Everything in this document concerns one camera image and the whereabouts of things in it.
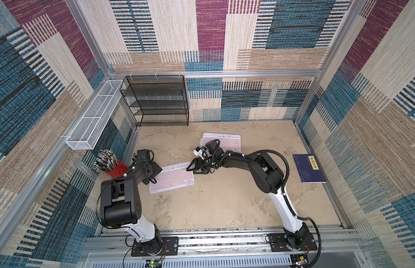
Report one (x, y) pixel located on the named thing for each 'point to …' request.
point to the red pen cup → (121, 170)
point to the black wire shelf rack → (157, 100)
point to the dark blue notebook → (309, 168)
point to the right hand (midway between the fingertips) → (193, 171)
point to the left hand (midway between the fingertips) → (155, 171)
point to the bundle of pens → (106, 161)
